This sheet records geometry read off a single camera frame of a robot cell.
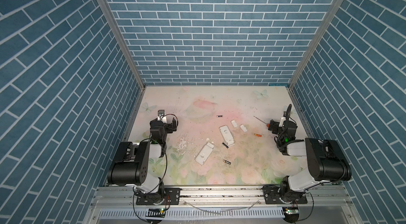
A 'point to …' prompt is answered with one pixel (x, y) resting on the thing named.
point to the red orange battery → (258, 135)
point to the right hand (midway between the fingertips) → (280, 119)
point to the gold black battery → (229, 162)
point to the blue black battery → (225, 145)
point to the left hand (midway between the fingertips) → (166, 117)
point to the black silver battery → (219, 115)
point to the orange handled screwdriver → (267, 124)
